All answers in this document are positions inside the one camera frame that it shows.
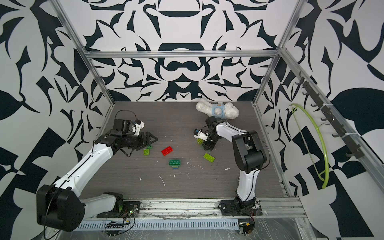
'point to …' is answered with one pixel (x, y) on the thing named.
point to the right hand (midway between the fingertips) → (208, 142)
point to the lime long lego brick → (209, 157)
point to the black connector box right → (248, 227)
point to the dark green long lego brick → (174, 162)
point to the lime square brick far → (199, 141)
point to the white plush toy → (221, 109)
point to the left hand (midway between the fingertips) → (153, 138)
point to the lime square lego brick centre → (146, 152)
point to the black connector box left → (114, 227)
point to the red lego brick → (167, 151)
